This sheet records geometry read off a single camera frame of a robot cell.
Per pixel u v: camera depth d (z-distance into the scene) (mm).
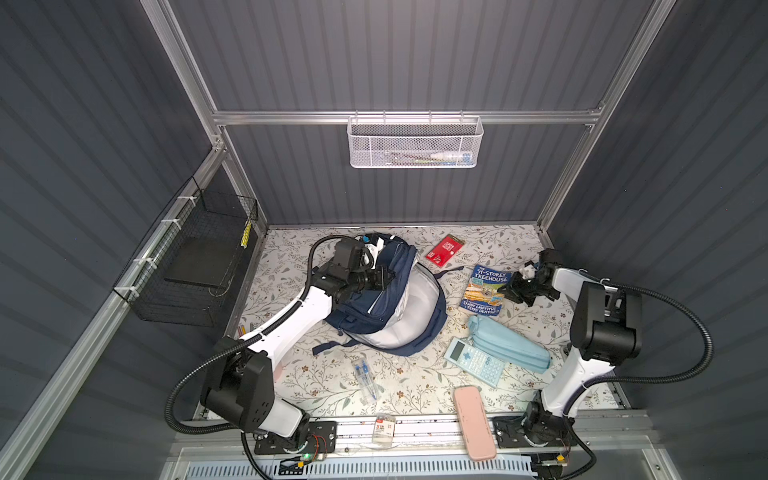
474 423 740
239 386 421
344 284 626
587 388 559
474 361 843
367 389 806
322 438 722
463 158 898
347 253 635
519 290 875
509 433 733
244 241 813
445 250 1119
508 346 838
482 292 985
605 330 510
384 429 730
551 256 824
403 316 788
